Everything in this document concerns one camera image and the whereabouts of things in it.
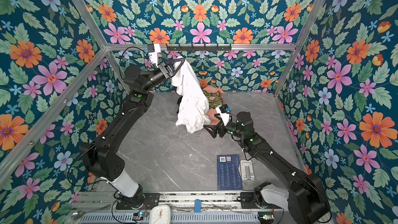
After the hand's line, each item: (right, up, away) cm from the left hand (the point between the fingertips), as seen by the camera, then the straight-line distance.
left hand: (183, 56), depth 57 cm
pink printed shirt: (+13, -10, +57) cm, 59 cm away
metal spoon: (-50, -68, +12) cm, 85 cm away
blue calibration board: (+20, -55, +24) cm, 63 cm away
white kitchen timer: (-12, -67, +11) cm, 69 cm away
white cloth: (+1, -18, +20) cm, 27 cm away
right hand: (+10, -25, +18) cm, 32 cm away
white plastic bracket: (+29, -53, +26) cm, 66 cm away
